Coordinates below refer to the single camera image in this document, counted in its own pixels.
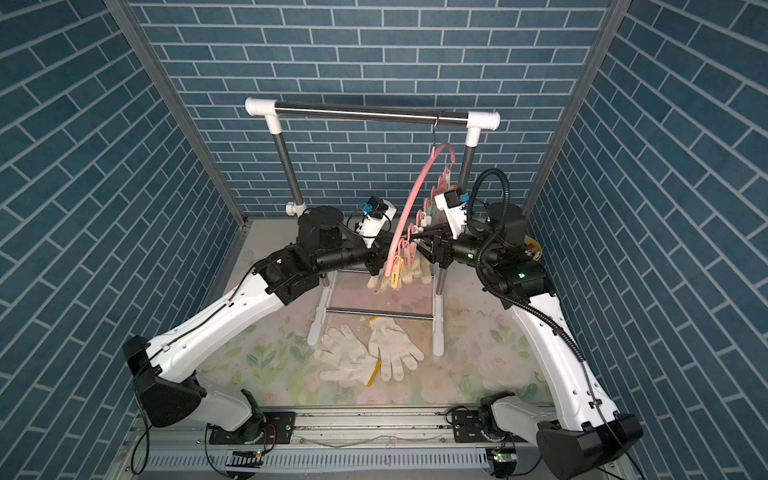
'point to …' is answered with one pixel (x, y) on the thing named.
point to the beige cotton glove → (419, 269)
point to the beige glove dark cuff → (379, 281)
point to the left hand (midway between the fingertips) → (413, 243)
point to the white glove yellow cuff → (392, 347)
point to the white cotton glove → (350, 358)
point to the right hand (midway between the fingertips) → (418, 238)
